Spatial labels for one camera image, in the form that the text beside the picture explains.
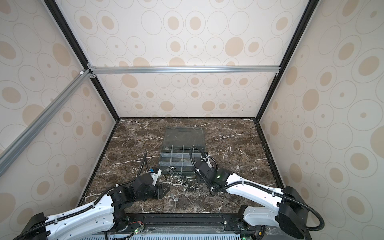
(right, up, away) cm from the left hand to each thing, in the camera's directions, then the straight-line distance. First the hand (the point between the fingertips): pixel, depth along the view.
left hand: (171, 189), depth 77 cm
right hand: (+16, +8, +4) cm, 19 cm away
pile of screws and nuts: (+5, +1, +11) cm, 12 cm away
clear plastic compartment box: (0, +22, +28) cm, 36 cm away
